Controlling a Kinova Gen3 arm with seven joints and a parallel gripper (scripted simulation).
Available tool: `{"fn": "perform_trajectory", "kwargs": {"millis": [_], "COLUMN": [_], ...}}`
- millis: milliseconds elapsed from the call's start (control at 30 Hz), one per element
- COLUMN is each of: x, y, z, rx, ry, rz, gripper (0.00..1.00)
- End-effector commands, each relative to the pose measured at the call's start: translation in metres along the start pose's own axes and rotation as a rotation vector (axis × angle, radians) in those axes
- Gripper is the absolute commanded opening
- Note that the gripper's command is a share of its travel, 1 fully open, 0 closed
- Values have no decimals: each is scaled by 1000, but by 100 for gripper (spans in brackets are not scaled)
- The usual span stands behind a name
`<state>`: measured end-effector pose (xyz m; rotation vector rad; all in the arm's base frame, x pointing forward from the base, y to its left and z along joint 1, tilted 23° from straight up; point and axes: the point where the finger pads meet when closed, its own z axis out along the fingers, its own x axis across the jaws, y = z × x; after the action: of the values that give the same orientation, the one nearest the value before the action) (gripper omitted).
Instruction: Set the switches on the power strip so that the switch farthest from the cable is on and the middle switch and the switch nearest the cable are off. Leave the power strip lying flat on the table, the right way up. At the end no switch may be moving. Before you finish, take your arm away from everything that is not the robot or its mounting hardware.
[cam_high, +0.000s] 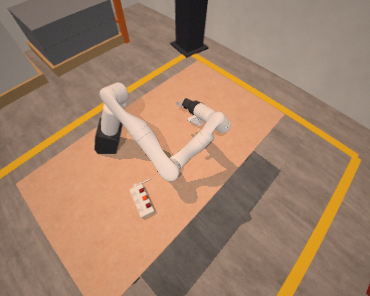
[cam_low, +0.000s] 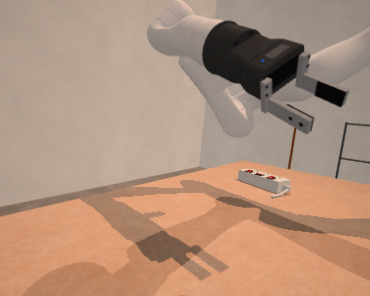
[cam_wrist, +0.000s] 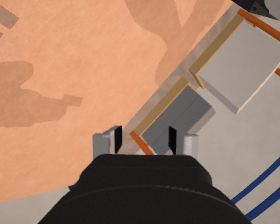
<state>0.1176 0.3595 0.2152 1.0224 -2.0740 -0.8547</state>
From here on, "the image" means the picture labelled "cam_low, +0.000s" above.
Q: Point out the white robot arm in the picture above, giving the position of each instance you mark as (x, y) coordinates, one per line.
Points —
(334, 64)

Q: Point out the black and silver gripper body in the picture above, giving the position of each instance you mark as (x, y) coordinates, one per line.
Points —
(233, 53)

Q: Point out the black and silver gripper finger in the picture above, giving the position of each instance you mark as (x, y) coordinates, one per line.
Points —
(287, 113)
(323, 89)

